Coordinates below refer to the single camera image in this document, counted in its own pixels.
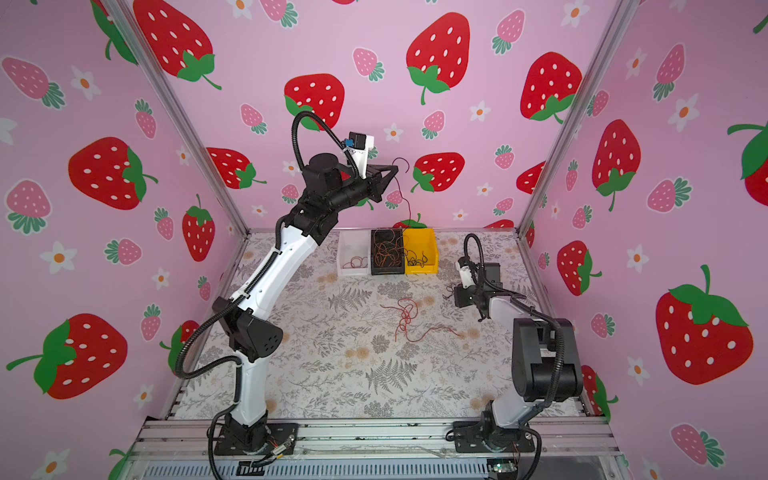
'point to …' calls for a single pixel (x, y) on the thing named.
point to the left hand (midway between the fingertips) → (398, 166)
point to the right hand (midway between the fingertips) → (458, 287)
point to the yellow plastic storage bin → (420, 251)
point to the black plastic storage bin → (400, 270)
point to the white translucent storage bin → (354, 252)
